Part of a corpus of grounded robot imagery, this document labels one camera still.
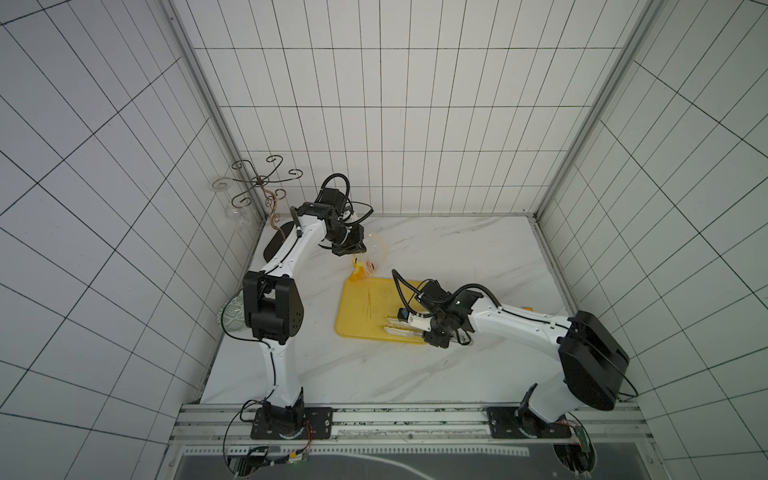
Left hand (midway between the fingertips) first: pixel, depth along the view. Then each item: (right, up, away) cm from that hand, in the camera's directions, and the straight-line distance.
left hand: (363, 251), depth 88 cm
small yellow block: (+43, -14, -15) cm, 47 cm away
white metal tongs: (+12, -21, -7) cm, 25 cm away
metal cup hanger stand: (-33, +14, -8) cm, 37 cm away
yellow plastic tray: (+1, -17, +7) cm, 19 cm away
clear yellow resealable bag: (+3, -2, +7) cm, 8 cm away
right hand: (+20, -21, -1) cm, 29 cm away
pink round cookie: (+1, -5, +7) cm, 9 cm away
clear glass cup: (-41, +13, +2) cm, 43 cm away
